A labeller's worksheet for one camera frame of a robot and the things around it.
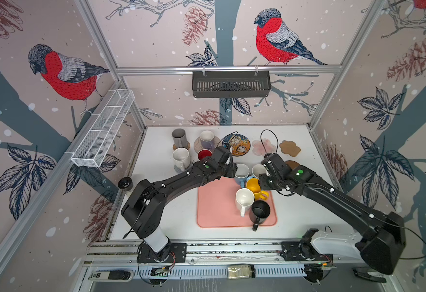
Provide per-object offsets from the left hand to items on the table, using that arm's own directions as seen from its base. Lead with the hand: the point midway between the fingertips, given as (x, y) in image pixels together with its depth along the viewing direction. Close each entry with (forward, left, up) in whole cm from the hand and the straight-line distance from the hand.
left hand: (237, 165), depth 85 cm
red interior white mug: (+11, +17, -5) cm, 21 cm away
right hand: (-9, -10, 0) cm, 13 cm away
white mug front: (+11, +30, -10) cm, 34 cm away
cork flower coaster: (+22, -35, -15) cm, 44 cm away
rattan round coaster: (+22, +28, -14) cm, 38 cm away
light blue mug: (0, -3, -7) cm, 8 cm away
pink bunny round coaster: (+23, +22, -13) cm, 35 cm away
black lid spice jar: (-9, +52, -3) cm, 53 cm away
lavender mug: (+24, +16, -9) cm, 31 cm away
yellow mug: (-6, -8, -8) cm, 13 cm away
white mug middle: (-12, -4, -12) cm, 18 cm away
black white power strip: (-42, +49, -12) cm, 66 cm away
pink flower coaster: (+21, -16, -15) cm, 31 cm away
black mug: (-19, -10, -13) cm, 25 cm away
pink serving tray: (-15, +10, -13) cm, 22 cm away
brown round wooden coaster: (+9, -33, -12) cm, 36 cm away
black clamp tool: (-41, -49, -12) cm, 65 cm away
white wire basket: (-4, +60, +17) cm, 62 cm away
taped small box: (-41, 0, -9) cm, 42 cm away
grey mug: (+19, +31, -3) cm, 37 cm away
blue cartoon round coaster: (+24, -4, -13) cm, 27 cm away
